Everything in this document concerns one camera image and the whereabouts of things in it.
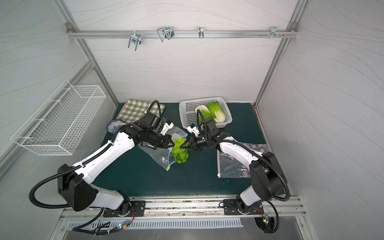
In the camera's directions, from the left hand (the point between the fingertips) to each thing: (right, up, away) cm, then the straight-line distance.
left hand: (174, 145), depth 75 cm
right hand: (+3, -1, +1) cm, 3 cm away
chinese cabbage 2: (+25, +20, +29) cm, 43 cm away
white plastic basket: (+5, +17, +39) cm, 43 cm away
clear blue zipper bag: (-6, -6, +3) cm, 9 cm away
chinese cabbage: (+3, -4, 0) cm, 5 cm away
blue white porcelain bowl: (-48, +9, +29) cm, 57 cm away
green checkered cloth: (-39, +20, +42) cm, 61 cm away
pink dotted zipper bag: (+30, -15, +12) cm, 36 cm away
